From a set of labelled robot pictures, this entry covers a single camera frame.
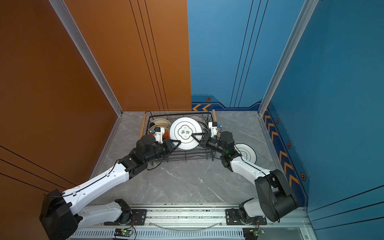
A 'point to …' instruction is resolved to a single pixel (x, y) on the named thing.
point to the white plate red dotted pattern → (198, 118)
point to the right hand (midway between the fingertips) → (191, 137)
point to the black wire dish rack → (180, 127)
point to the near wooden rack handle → (213, 111)
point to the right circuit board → (252, 233)
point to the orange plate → (166, 135)
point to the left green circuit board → (125, 232)
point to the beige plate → (157, 125)
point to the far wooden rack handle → (143, 126)
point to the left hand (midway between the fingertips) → (182, 141)
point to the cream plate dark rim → (161, 121)
